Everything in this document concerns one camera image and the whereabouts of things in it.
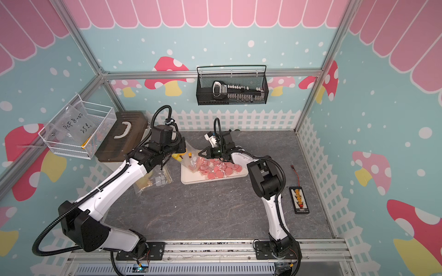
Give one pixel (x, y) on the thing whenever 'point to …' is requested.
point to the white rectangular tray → (189, 176)
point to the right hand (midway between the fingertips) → (199, 154)
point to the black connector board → (299, 202)
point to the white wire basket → (103, 115)
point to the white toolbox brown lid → (127, 131)
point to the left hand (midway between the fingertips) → (184, 142)
